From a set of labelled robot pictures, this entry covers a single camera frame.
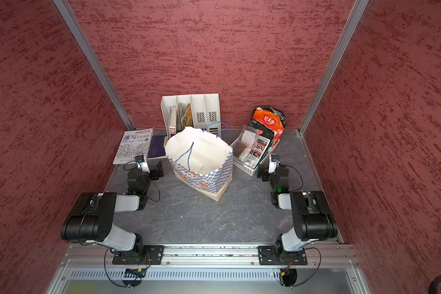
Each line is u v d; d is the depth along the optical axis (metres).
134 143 1.11
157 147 1.11
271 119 0.98
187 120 1.02
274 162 0.81
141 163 0.79
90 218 0.45
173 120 0.93
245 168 0.97
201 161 1.00
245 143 1.01
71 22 0.74
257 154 0.97
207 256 0.76
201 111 1.13
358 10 0.71
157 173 0.85
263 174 0.84
